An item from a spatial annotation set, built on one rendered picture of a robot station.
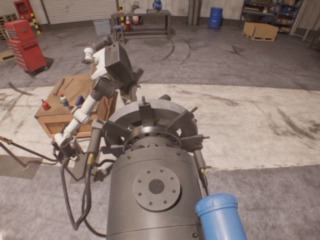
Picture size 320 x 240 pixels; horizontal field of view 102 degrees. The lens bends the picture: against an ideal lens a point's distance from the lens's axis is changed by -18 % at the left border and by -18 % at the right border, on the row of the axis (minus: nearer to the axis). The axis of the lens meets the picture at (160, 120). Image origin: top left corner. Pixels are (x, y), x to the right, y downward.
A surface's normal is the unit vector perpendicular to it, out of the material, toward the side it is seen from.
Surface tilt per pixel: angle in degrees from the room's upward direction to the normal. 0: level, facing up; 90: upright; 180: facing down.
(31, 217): 0
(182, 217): 20
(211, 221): 49
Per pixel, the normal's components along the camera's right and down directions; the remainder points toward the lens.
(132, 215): -0.40, -0.64
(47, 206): 0.00, -0.72
